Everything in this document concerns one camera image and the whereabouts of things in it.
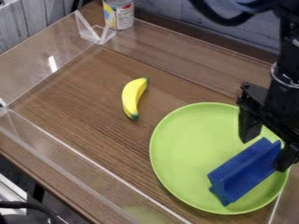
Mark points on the green round plate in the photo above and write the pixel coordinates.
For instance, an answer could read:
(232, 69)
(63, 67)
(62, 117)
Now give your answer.
(194, 140)

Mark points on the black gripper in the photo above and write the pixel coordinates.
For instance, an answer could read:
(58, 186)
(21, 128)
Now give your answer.
(273, 107)

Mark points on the white labelled can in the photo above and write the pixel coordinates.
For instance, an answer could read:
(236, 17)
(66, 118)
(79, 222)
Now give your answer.
(122, 10)

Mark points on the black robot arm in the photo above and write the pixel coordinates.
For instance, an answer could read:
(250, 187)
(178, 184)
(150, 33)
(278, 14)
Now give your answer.
(288, 11)

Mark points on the blue T-shaped block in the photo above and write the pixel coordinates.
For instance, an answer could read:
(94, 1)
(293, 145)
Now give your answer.
(244, 172)

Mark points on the yellow toy banana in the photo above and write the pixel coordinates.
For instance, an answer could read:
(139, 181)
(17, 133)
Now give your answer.
(131, 95)

